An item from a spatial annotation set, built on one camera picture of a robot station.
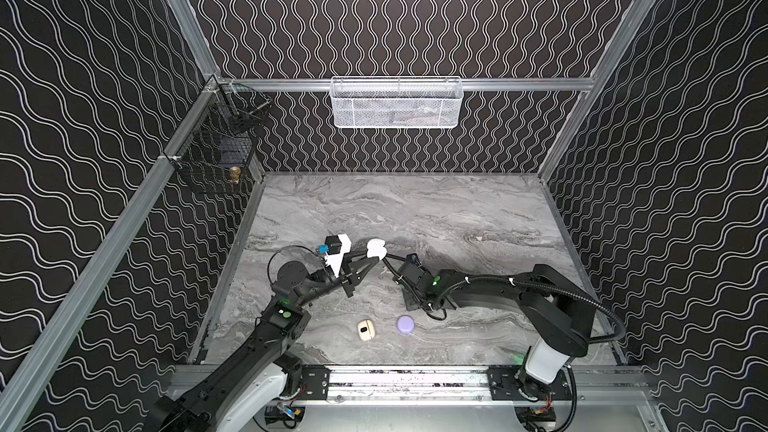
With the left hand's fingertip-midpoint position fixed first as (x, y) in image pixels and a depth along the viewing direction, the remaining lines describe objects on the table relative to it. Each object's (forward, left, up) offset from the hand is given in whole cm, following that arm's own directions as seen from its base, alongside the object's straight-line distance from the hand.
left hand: (381, 259), depth 68 cm
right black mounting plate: (-19, -32, -26) cm, 45 cm away
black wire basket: (+36, +54, +2) cm, 65 cm away
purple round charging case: (-5, -6, -26) cm, 27 cm away
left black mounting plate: (-20, +16, -26) cm, 37 cm away
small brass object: (+24, +42, +4) cm, 48 cm away
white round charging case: (+3, +1, 0) cm, 3 cm away
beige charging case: (-8, +5, -25) cm, 26 cm away
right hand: (+3, -9, -27) cm, 29 cm away
